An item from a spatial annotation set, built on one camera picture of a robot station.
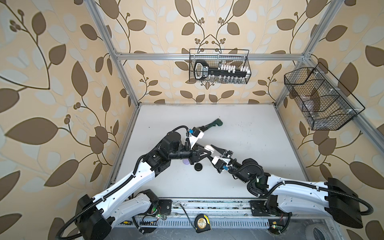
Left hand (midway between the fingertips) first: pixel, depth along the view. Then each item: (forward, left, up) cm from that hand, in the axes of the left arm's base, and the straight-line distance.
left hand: (210, 152), depth 65 cm
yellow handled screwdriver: (-25, +38, -25) cm, 52 cm away
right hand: (+2, 0, -1) cm, 2 cm away
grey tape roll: (-26, -46, -25) cm, 59 cm away
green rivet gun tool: (+37, -8, -25) cm, 46 cm away
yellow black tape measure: (-24, +3, -23) cm, 33 cm away
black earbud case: (+3, +6, -25) cm, 26 cm away
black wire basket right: (+24, -57, +9) cm, 62 cm away
